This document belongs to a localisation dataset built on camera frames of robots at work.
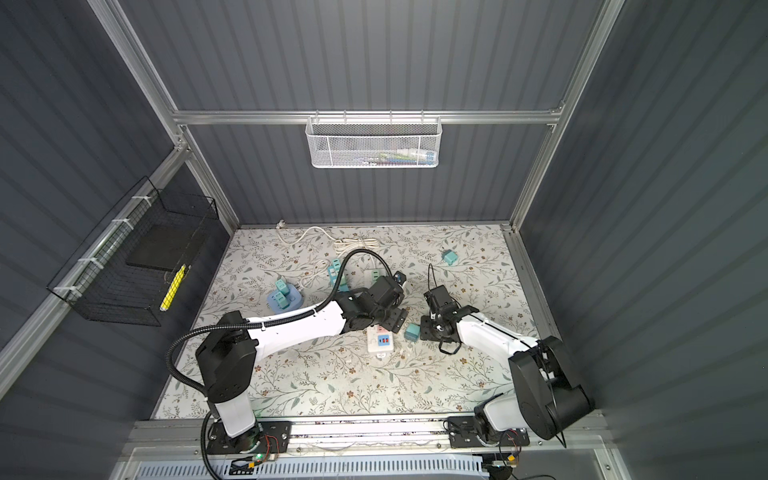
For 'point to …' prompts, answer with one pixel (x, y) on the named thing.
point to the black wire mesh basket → (131, 265)
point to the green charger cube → (375, 275)
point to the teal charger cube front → (281, 300)
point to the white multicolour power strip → (379, 339)
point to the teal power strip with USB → (334, 274)
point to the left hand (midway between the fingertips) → (396, 309)
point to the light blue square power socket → (294, 296)
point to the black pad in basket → (167, 247)
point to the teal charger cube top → (450, 258)
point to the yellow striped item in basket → (172, 290)
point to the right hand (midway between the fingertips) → (431, 332)
